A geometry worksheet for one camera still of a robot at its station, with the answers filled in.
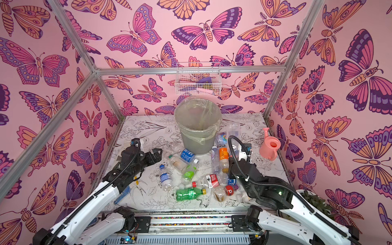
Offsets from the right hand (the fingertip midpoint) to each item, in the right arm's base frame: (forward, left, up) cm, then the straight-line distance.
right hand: (232, 158), depth 66 cm
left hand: (+9, +37, -9) cm, 39 cm away
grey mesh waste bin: (+36, +16, -13) cm, 41 cm away
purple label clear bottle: (+14, +5, -27) cm, 31 cm away
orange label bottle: (+13, 0, -24) cm, 27 cm away
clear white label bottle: (-10, -7, -24) cm, 27 cm away
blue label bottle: (+13, +22, -22) cm, 34 cm away
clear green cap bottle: (+11, +29, -27) cm, 41 cm away
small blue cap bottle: (-1, +33, -22) cm, 40 cm away
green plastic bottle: (-9, +20, -22) cm, 31 cm away
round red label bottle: (-6, -1, -23) cm, 23 cm away
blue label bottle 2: (-1, -2, -23) cm, 23 cm away
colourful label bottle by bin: (+27, +1, -23) cm, 36 cm away
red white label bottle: (-1, +8, -23) cm, 25 cm away
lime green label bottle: (+3, +20, -22) cm, 30 cm away
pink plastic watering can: (+16, -25, -17) cm, 34 cm away
